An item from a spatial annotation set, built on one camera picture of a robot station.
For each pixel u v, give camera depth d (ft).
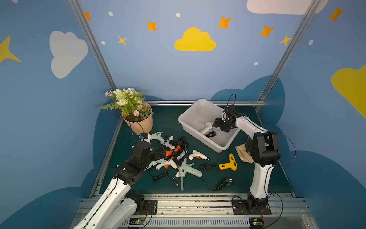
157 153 2.17
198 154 3.02
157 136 3.32
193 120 3.61
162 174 2.76
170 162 2.83
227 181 2.69
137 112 3.06
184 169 2.70
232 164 2.90
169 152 3.10
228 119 2.52
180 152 2.99
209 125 3.41
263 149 1.80
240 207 2.42
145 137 2.18
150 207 2.48
